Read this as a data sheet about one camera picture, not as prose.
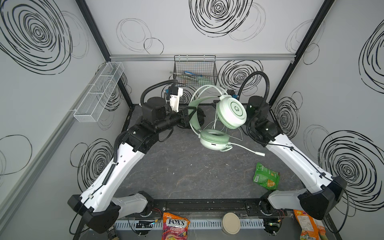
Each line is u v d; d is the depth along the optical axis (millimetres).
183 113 511
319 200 374
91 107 723
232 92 518
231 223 645
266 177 803
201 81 867
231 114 414
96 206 361
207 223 704
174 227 663
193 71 883
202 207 755
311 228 632
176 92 523
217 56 892
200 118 595
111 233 653
